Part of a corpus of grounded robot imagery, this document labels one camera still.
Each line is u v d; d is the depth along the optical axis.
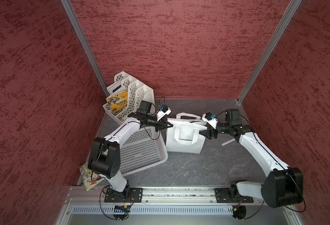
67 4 0.70
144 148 0.92
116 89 0.95
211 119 0.67
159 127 0.76
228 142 0.93
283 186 0.40
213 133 0.70
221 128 0.69
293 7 0.71
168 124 0.78
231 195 0.68
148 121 0.72
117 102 0.97
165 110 0.72
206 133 0.71
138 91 0.91
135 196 0.74
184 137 0.78
